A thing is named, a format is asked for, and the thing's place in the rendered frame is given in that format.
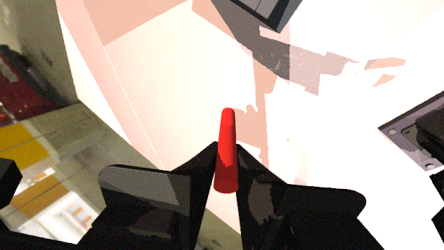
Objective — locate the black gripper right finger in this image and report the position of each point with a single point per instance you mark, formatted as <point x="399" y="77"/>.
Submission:
<point x="263" y="200"/>

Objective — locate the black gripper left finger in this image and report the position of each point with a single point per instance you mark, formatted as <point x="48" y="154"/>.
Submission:
<point x="184" y="189"/>

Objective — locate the red peg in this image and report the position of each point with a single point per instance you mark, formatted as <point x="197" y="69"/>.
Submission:
<point x="226" y="173"/>

